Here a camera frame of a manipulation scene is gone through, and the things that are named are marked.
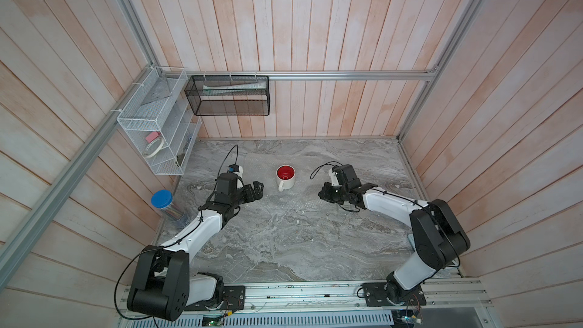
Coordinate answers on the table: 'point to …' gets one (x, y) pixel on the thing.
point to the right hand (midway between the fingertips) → (317, 192)
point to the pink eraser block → (152, 137)
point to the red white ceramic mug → (285, 175)
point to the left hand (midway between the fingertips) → (254, 189)
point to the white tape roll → (152, 147)
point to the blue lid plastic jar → (162, 200)
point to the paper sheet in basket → (209, 89)
